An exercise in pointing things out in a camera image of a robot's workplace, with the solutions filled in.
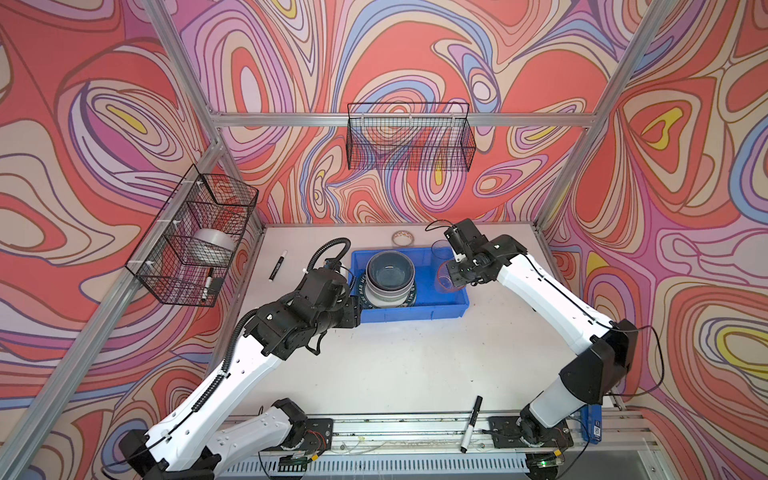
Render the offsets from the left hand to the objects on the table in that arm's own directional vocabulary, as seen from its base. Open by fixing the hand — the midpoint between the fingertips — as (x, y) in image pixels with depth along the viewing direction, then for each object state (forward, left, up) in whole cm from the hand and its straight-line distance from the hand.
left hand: (358, 304), depth 70 cm
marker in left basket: (+5, +37, +1) cm, 37 cm away
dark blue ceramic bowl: (+20, -8, -14) cm, 26 cm away
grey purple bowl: (+11, -8, -14) cm, 19 cm away
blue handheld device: (-21, -57, -21) cm, 65 cm away
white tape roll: (+11, +36, +8) cm, 38 cm away
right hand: (+11, -29, -5) cm, 31 cm away
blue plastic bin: (+13, -21, -22) cm, 33 cm away
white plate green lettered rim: (+11, -4, -20) cm, 24 cm away
